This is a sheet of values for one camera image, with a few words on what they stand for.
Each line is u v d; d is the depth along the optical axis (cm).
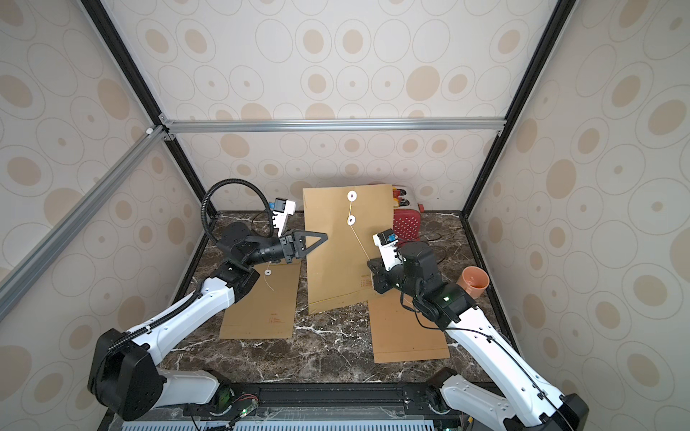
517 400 39
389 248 60
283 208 60
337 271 66
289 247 59
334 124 94
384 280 62
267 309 92
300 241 61
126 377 40
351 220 65
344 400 75
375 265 70
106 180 71
